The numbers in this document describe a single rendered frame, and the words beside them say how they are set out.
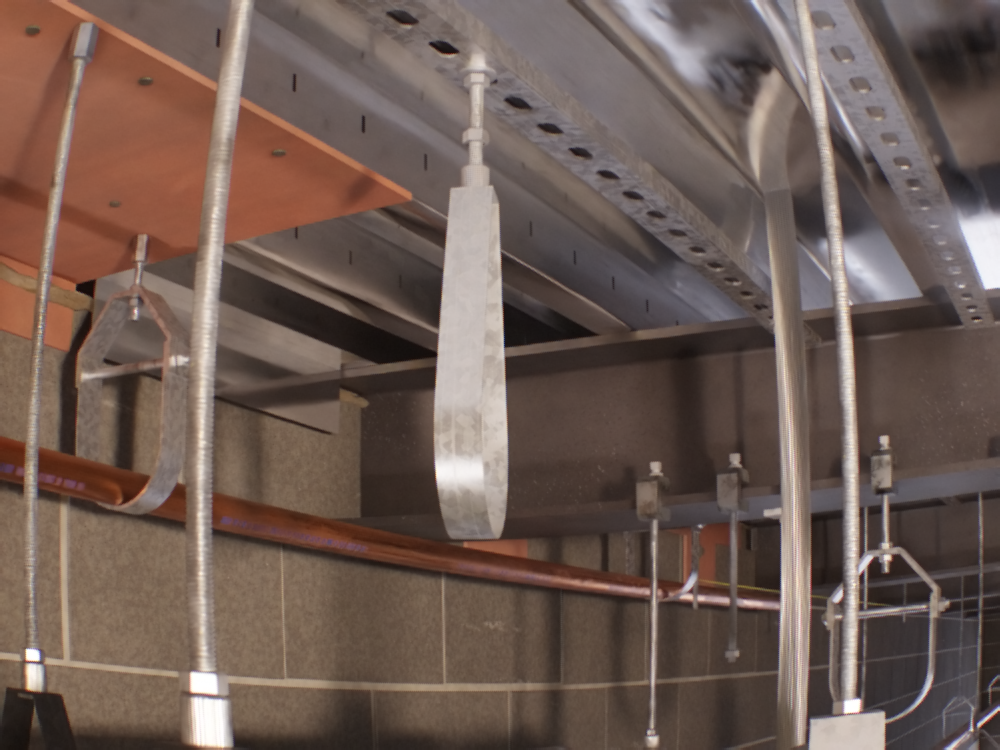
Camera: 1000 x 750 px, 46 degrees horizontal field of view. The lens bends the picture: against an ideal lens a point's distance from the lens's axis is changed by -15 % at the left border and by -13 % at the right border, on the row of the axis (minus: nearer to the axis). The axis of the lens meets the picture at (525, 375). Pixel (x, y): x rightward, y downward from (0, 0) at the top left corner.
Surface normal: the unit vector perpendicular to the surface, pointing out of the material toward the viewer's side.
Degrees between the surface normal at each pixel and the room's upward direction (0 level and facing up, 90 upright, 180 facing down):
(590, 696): 90
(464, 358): 74
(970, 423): 90
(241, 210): 180
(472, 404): 80
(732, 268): 180
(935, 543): 90
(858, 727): 57
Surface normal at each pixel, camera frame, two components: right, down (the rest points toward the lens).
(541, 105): 0.00, 0.97
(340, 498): 0.89, -0.11
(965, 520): -0.45, -0.20
